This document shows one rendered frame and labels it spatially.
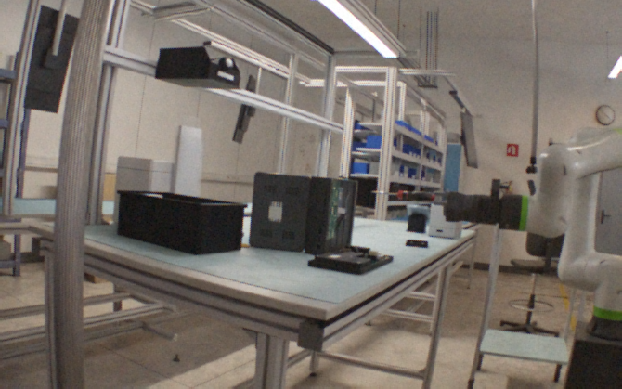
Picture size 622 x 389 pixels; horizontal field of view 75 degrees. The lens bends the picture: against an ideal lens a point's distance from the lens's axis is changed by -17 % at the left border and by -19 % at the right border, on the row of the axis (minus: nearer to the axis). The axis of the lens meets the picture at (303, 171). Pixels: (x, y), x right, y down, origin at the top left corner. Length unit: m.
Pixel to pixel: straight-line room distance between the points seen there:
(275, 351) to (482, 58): 7.54
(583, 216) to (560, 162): 0.48
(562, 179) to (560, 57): 7.01
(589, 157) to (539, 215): 0.20
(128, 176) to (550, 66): 7.27
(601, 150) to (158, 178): 1.25
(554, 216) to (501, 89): 6.85
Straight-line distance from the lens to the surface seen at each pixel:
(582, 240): 1.61
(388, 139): 4.02
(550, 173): 1.17
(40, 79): 2.71
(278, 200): 1.32
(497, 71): 8.07
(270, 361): 0.88
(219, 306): 0.91
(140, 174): 1.45
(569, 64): 8.11
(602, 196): 7.95
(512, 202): 1.20
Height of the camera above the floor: 1.20
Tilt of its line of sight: 1 degrees up
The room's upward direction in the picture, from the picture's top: 6 degrees clockwise
